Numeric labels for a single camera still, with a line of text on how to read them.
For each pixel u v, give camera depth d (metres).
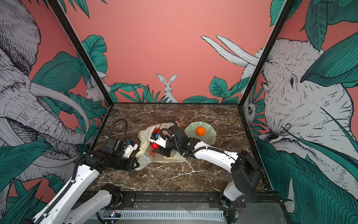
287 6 0.69
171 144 0.66
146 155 0.76
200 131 0.97
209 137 0.95
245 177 0.43
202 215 0.70
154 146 0.70
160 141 0.65
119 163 0.60
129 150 0.69
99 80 1.05
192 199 0.75
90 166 0.48
